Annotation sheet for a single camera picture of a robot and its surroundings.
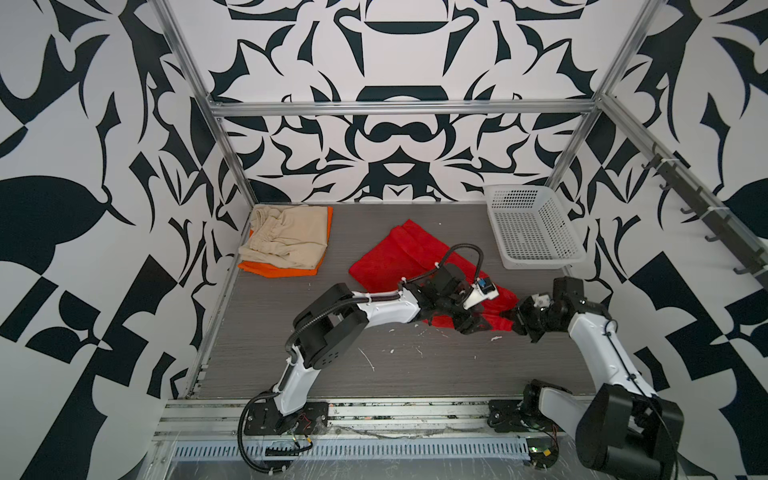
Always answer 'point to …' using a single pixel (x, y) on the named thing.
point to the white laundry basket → (531, 228)
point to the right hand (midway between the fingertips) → (504, 312)
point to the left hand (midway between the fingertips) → (491, 309)
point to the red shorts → (408, 249)
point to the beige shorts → (287, 235)
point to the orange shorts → (251, 232)
